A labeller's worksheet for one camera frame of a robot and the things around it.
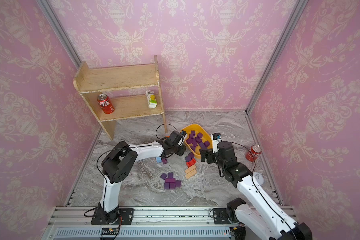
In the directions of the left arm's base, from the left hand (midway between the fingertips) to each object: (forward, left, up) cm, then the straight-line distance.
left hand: (184, 149), depth 98 cm
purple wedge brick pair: (-9, +12, 0) cm, 15 cm away
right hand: (-9, -13, +16) cm, 23 cm away
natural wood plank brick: (-16, -4, 0) cm, 16 cm away
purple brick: (+13, -6, +1) cm, 15 cm away
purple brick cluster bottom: (-22, +8, +2) cm, 24 cm away
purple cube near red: (-7, -3, 0) cm, 7 cm away
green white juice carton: (+20, +21, +25) cm, 38 cm away
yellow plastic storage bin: (+8, -9, +1) cm, 12 cm away
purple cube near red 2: (-5, -4, +1) cm, 7 cm away
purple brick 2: (+10, -11, +2) cm, 15 cm away
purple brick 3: (+4, -15, +1) cm, 16 cm away
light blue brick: (-8, +16, +1) cm, 18 cm away
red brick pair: (-10, -4, 0) cm, 11 cm away
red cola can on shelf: (+12, +45, +29) cm, 55 cm away
